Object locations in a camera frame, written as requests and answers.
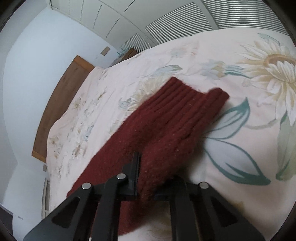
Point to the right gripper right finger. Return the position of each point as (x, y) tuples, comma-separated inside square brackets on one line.
[(199, 212)]

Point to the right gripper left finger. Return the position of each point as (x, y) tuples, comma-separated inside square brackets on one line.
[(92, 211)]

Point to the dark red knit sweater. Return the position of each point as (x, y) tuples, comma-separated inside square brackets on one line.
[(164, 130)]

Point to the floral pink bed quilt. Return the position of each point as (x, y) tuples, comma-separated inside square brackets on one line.
[(247, 153)]

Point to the wooden headboard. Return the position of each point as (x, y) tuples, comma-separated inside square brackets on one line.
[(59, 102)]

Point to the wooden nightstand right side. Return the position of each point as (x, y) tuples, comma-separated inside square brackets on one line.
[(126, 55)]

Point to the white louvered wardrobe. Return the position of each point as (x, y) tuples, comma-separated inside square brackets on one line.
[(143, 24)]

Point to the beige wall switch plate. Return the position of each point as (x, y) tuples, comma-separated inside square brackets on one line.
[(105, 50)]

